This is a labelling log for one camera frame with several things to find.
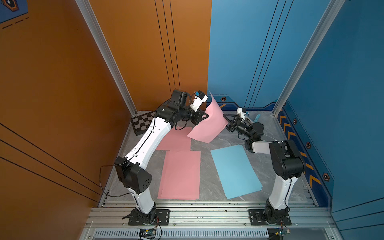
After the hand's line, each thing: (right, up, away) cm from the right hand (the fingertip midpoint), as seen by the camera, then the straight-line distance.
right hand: (223, 119), depth 83 cm
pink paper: (-24, -33, +3) cm, 41 cm away
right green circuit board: (+23, -54, -14) cm, 60 cm away
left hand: (-10, +3, -9) cm, 13 cm away
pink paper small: (-8, -5, -9) cm, 13 cm away
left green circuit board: (-39, -56, -12) cm, 69 cm away
